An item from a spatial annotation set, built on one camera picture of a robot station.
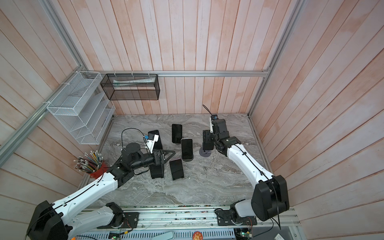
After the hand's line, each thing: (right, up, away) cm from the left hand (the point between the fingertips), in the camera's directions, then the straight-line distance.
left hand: (171, 155), depth 73 cm
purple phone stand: (+19, -3, +22) cm, 29 cm away
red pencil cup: (-39, -10, +5) cm, 41 cm away
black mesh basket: (-32, +43, +31) cm, 62 cm away
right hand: (+20, +12, +13) cm, 27 cm away
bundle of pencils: (-45, -5, +7) cm, 46 cm away
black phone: (+19, +7, +4) cm, 20 cm away
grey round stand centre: (+8, -7, +20) cm, 23 cm away
